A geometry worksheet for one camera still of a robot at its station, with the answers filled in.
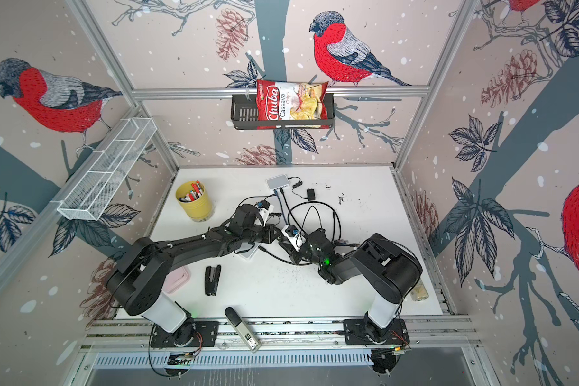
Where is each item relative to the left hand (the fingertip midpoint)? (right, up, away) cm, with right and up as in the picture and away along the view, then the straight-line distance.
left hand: (282, 233), depth 86 cm
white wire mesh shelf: (-58, +15, -14) cm, 61 cm away
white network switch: (-11, -3, -10) cm, 15 cm away
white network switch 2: (-4, +19, +28) cm, 34 cm away
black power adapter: (+5, -6, -8) cm, 11 cm away
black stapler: (-25, -16, -2) cm, 30 cm away
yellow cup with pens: (-37, +12, +11) cm, 40 cm away
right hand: (-1, -5, +2) cm, 5 cm away
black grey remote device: (-11, -27, -14) cm, 32 cm away
